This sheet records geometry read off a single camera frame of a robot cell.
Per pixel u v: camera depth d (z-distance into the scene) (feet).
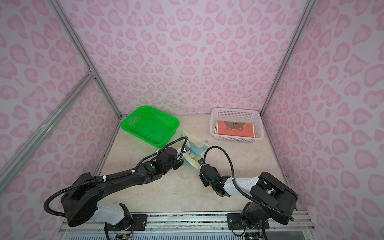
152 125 3.71
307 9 2.31
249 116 3.62
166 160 2.09
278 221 1.44
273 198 1.41
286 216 1.33
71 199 1.43
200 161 2.57
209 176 2.22
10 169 1.67
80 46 2.69
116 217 1.98
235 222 2.38
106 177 1.52
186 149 2.35
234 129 3.42
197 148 3.23
